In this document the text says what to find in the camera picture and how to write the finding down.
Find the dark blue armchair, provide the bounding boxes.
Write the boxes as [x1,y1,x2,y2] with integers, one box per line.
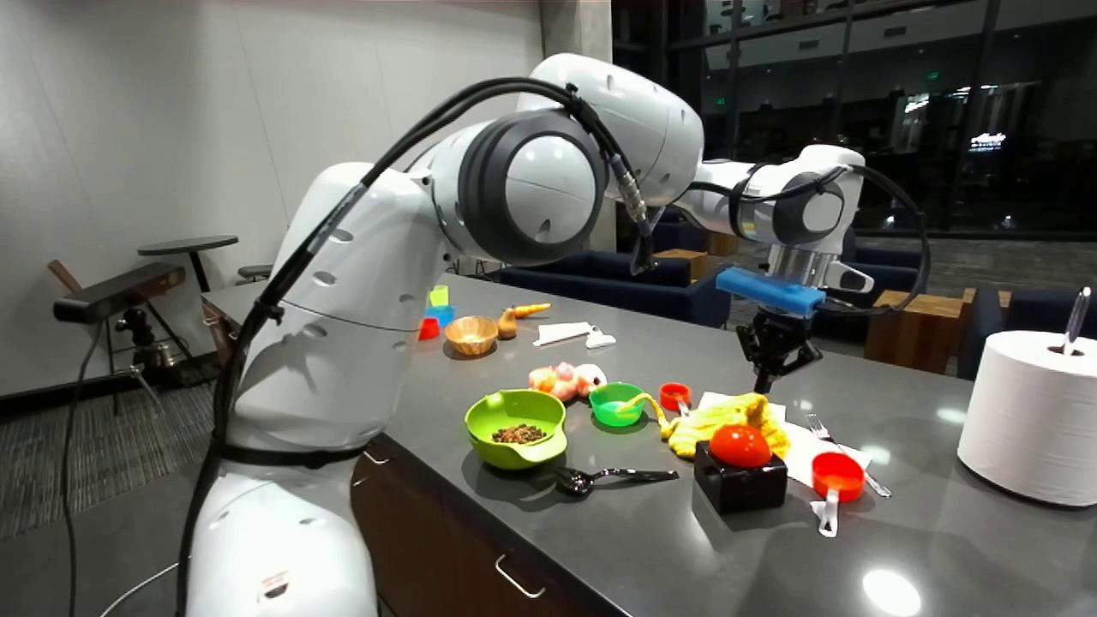
[847,242,925,293]

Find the small green measuring cup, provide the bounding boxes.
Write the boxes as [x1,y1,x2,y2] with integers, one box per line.
[589,384,657,434]

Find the white paper towel roll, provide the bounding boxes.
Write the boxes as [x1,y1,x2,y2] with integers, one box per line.
[957,290,1097,507]

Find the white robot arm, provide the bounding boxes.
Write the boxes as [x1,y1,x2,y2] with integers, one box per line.
[179,52,873,617]

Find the black handled utensil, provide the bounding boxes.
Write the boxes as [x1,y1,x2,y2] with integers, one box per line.
[555,468,676,499]

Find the small red measuring cup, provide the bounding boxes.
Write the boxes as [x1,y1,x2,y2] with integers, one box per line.
[657,382,693,412]

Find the lime green bowl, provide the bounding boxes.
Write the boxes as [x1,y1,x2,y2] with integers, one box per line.
[461,391,568,474]

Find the yellow knitted cloth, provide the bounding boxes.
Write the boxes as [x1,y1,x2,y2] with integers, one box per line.
[661,396,793,460]

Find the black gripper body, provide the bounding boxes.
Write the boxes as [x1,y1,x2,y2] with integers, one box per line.
[738,312,818,378]

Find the dark blue sofa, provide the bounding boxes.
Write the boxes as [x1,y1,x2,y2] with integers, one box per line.
[492,251,730,326]

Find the wooden side table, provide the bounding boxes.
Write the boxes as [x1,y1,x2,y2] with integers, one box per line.
[863,293,975,375]

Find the pink and white plush toy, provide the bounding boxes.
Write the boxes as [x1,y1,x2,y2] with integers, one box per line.
[528,365,608,404]

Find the counter cabinet with handles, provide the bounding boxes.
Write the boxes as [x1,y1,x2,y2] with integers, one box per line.
[350,436,621,617]

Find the white paper scraps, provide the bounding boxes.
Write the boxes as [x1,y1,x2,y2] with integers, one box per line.
[535,323,618,350]

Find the camera on tripod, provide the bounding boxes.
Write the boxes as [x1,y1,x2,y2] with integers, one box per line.
[49,260,206,389]

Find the red measuring cup white handle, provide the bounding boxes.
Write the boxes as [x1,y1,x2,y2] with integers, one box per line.
[812,452,863,539]

